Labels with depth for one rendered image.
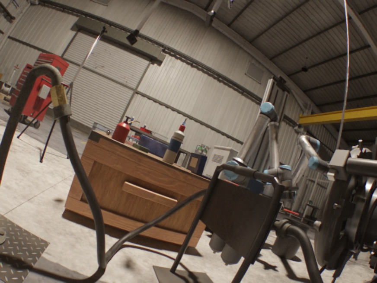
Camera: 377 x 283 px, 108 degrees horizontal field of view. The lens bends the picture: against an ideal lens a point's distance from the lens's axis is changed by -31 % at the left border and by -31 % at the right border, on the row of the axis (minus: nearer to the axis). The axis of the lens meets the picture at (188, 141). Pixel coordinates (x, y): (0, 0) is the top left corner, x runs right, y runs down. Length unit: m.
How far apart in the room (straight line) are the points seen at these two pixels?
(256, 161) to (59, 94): 1.96
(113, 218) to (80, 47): 9.53
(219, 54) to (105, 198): 10.17
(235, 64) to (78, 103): 8.03
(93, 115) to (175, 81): 4.03
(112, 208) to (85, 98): 8.36
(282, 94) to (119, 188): 2.06
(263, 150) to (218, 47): 9.10
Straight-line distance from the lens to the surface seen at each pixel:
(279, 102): 2.46
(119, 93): 9.09
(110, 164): 1.01
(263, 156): 2.25
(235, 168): 0.75
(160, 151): 1.76
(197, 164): 1.16
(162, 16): 10.99
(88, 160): 1.02
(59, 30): 11.23
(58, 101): 0.59
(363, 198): 1.15
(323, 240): 1.08
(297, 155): 12.59
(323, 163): 1.51
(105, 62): 9.64
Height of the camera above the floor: 0.50
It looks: 6 degrees up
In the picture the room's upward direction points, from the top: 23 degrees clockwise
